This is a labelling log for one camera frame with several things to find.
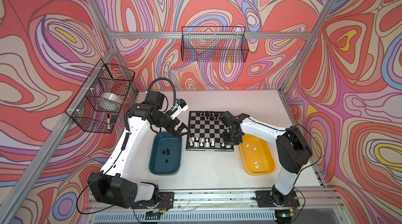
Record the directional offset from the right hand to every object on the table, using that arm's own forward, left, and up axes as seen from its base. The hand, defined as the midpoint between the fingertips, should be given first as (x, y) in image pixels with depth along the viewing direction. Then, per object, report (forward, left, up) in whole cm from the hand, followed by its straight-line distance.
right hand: (230, 146), depth 88 cm
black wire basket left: (+10, +65, +28) cm, 72 cm away
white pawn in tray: (-11, -13, -2) cm, 17 cm away
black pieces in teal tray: (-2, +36, -2) cm, 36 cm away
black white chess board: (+11, +13, -1) cm, 17 cm away
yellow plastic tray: (-6, -14, 0) cm, 15 cm away
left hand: (+2, +24, +22) cm, 32 cm away
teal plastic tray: (-2, +37, -2) cm, 37 cm away
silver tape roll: (+14, +58, +30) cm, 67 cm away
